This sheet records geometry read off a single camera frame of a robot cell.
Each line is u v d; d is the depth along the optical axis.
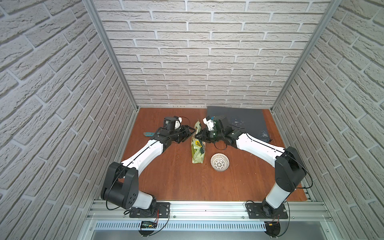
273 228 0.69
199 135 0.80
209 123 0.77
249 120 1.07
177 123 0.70
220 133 0.65
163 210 0.72
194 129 0.81
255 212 0.73
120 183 0.43
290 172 0.45
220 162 0.90
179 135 0.73
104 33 0.79
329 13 0.71
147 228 0.71
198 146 0.78
